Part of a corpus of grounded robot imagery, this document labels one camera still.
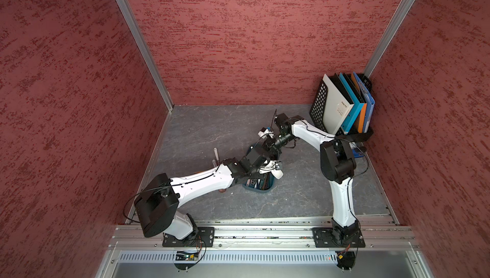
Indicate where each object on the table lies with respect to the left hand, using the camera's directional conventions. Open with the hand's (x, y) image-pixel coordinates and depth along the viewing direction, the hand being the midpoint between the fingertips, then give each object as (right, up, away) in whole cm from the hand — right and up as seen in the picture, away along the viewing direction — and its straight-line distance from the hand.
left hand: (258, 161), depth 83 cm
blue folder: (+51, +28, +1) cm, 58 cm away
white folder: (+38, +25, +5) cm, 46 cm away
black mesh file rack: (+35, +26, +24) cm, 50 cm away
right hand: (+1, +2, +1) cm, 3 cm away
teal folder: (+44, +24, 0) cm, 50 cm away
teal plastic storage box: (+1, -11, +4) cm, 11 cm away
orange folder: (+48, +25, 0) cm, 54 cm away
